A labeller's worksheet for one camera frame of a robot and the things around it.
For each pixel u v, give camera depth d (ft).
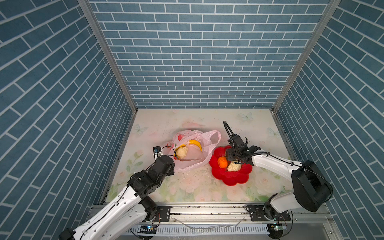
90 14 2.37
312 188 1.42
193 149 3.19
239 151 2.25
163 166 1.86
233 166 2.78
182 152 2.99
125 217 1.84
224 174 2.84
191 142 3.23
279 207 2.02
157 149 2.19
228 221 2.39
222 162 2.84
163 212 2.44
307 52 2.86
